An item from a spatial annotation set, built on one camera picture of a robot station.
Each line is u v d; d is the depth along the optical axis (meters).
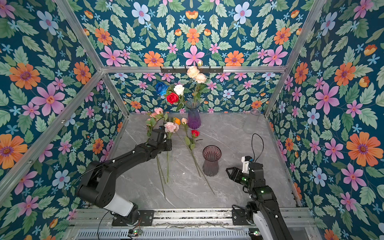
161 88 0.72
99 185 0.45
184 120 1.11
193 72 0.86
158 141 0.72
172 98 0.71
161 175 0.88
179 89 0.72
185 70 0.89
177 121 1.10
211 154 0.80
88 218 0.75
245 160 0.75
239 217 0.73
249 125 1.04
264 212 0.53
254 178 0.61
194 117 1.08
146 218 0.73
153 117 1.08
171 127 0.92
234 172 0.72
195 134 1.03
